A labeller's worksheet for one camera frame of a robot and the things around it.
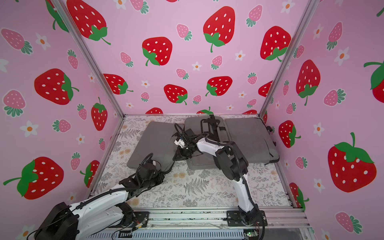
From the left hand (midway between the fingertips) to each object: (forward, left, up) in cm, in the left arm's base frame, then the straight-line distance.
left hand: (166, 176), depth 86 cm
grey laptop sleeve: (+27, +10, 0) cm, 29 cm away
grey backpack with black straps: (+35, -28, +4) cm, 45 cm away
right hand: (+8, -3, +3) cm, 9 cm away
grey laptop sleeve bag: (+28, -56, +3) cm, 62 cm away
